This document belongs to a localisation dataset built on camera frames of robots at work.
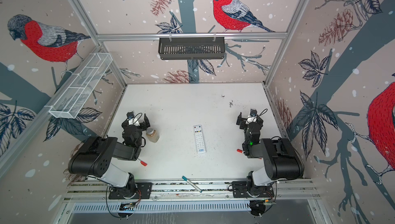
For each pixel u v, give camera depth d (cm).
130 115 76
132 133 69
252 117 76
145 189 73
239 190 73
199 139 90
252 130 67
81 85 79
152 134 84
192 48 106
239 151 87
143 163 82
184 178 78
